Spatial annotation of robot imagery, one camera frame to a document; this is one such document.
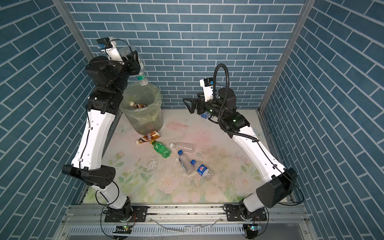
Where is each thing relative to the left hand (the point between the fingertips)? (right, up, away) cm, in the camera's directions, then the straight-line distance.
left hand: (132, 51), depth 60 cm
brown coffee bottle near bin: (-5, -38, +39) cm, 55 cm away
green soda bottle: (+4, -47, +35) cm, 59 cm away
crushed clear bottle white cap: (+16, -45, +42) cm, 64 cm away
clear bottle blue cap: (+19, -54, +28) cm, 63 cm away
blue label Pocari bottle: (+32, -23, +52) cm, 65 cm away
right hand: (+22, -17, +7) cm, 29 cm away
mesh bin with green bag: (-6, -28, +30) cm, 41 cm away
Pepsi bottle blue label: (+29, -56, +23) cm, 67 cm away
